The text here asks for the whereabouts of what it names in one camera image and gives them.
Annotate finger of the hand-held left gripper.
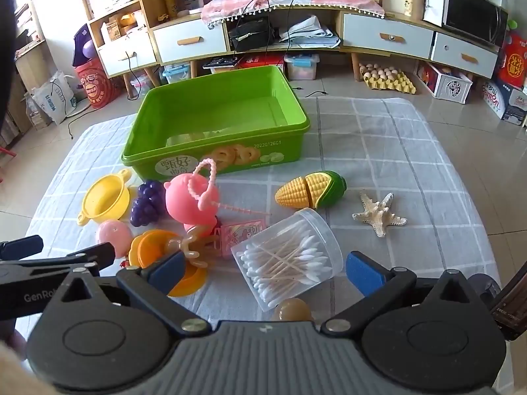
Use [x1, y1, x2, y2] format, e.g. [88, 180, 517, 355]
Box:
[0, 234, 44, 261]
[0, 242, 116, 276]

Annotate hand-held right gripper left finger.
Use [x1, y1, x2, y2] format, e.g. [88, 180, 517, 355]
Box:
[43, 251, 212, 335]

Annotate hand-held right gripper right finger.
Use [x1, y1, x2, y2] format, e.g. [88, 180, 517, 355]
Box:
[320, 251, 493, 336]

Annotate orange toy plate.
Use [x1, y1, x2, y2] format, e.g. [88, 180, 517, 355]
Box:
[167, 255, 207, 298]

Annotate orange toy cup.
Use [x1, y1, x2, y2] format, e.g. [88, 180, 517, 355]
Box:
[128, 230, 182, 270]

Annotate tan sticky hand toy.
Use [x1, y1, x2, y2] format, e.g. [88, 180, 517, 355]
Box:
[181, 230, 212, 270]

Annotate pink toy peach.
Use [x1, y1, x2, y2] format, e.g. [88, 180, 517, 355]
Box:
[96, 220, 133, 256]

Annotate red toy figure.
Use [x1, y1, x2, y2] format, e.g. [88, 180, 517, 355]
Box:
[183, 222, 223, 251]

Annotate white starfish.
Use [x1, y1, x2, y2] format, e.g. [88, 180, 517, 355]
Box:
[352, 190, 408, 238]

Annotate yellow toy pot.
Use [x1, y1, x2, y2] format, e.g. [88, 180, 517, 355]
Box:
[77, 169, 133, 226]

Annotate purple toy grapes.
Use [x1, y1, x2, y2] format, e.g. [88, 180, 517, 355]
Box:
[130, 180, 169, 228]

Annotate pink pig ball toy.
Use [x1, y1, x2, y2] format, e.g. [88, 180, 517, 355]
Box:
[164, 173, 221, 225]

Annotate pink beaded loop strap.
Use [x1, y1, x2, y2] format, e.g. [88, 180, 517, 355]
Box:
[188, 159, 272, 217]

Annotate brown translucent ball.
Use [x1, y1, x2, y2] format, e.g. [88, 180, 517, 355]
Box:
[272, 298, 316, 322]

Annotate clear cotton swab jar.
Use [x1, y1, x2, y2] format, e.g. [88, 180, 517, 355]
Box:
[231, 208, 344, 310]

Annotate small pink box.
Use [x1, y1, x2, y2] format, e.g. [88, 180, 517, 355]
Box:
[218, 219, 266, 259]

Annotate toy corn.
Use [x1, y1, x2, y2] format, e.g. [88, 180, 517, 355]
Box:
[274, 171, 347, 209]

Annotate green plastic box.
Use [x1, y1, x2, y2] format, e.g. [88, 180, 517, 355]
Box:
[121, 65, 311, 182]

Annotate grey checked tablecloth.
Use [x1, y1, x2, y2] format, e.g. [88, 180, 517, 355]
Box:
[25, 98, 501, 326]

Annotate white sack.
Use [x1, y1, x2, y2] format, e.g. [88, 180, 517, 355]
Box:
[31, 71, 77, 126]

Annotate dark brown packet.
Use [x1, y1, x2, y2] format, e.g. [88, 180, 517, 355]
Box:
[493, 272, 527, 340]

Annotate small clear storage box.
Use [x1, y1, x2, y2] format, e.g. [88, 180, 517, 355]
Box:
[132, 70, 154, 98]

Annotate wooden bookshelf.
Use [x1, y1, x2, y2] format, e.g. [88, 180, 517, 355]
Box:
[0, 4, 46, 145]

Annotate yellow egg tray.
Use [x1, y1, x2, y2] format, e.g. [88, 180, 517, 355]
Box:
[359, 63, 416, 93]

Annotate clear storage box blue lid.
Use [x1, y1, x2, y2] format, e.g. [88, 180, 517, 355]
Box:
[162, 64, 192, 86]

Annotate white drawer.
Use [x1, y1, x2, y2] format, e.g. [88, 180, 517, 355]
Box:
[430, 33, 500, 79]
[154, 18, 229, 64]
[342, 13, 435, 59]
[98, 39, 159, 78]

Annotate white printed crate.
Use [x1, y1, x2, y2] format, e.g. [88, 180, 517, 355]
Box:
[415, 61, 474, 105]

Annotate clear storage box dark lid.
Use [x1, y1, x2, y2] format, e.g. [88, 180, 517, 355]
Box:
[204, 55, 240, 75]

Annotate clear storage box white lid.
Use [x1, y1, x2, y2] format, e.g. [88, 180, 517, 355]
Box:
[284, 53, 320, 82]

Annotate purple bag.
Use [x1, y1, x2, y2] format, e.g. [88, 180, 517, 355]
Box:
[72, 22, 101, 68]

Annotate blue white carton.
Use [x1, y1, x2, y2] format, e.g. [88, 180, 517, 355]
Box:
[481, 78, 527, 127]

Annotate small cardboard box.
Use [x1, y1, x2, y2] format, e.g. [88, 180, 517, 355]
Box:
[105, 20, 124, 42]

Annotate red cardboard box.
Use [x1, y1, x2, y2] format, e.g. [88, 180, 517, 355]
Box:
[239, 53, 286, 70]

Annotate pile of white papers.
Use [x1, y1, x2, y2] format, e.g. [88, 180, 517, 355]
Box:
[279, 15, 342, 49]

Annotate black bag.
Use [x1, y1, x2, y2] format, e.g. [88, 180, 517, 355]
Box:
[228, 16, 277, 53]

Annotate wooden TV cabinet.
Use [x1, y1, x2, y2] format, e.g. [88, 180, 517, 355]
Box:
[148, 2, 511, 91]

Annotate red gift box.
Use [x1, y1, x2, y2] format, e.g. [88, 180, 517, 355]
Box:
[495, 33, 527, 90]

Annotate wooden shelf cabinet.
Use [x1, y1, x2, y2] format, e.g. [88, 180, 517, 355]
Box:
[81, 0, 159, 99]

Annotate black microwave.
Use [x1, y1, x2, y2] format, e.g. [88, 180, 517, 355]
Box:
[424, 0, 510, 49]

